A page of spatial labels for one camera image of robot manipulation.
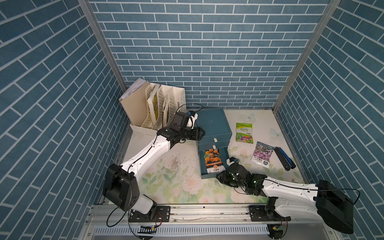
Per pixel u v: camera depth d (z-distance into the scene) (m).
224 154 0.94
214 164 0.90
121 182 0.45
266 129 1.09
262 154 0.94
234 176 0.65
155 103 0.96
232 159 0.79
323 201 0.42
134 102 0.90
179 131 0.62
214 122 0.85
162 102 0.96
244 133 1.05
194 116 0.74
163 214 0.74
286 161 0.91
